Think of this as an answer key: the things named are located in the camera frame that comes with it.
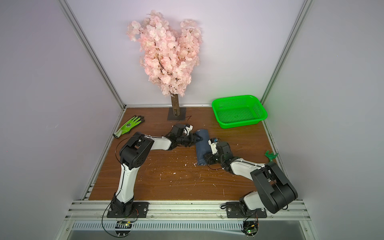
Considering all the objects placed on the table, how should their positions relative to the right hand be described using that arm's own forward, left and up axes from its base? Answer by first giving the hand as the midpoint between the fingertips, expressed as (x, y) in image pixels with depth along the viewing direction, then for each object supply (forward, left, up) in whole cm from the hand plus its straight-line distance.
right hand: (207, 152), depth 90 cm
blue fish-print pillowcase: (+5, +3, -1) cm, 6 cm away
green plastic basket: (+40, -25, -4) cm, 47 cm away
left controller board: (-39, +42, -6) cm, 57 cm away
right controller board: (-36, -21, -6) cm, 42 cm away
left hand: (+8, +2, +1) cm, 8 cm away
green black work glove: (+26, +53, -1) cm, 60 cm away
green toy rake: (+1, -41, -5) cm, 41 cm away
